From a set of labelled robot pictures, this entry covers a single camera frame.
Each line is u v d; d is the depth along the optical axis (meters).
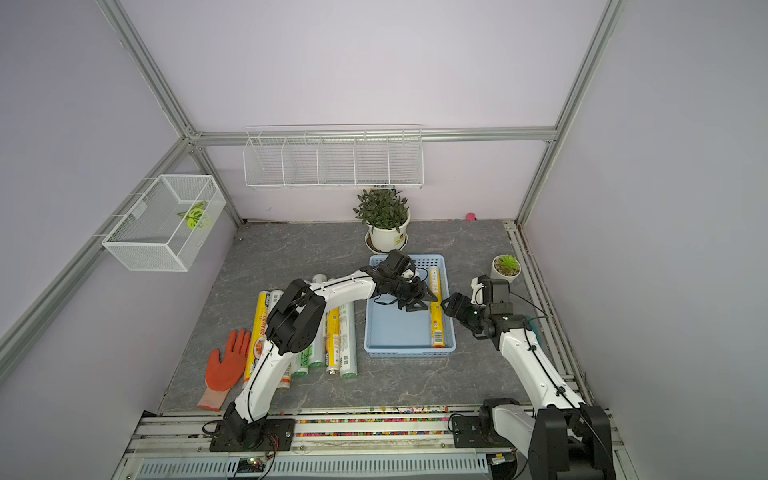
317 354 0.83
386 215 1.00
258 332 0.89
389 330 0.91
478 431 0.74
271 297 0.95
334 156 0.99
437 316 0.91
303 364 0.81
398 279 0.85
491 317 0.63
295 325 0.58
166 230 0.83
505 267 0.95
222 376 0.84
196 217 0.82
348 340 0.85
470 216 1.24
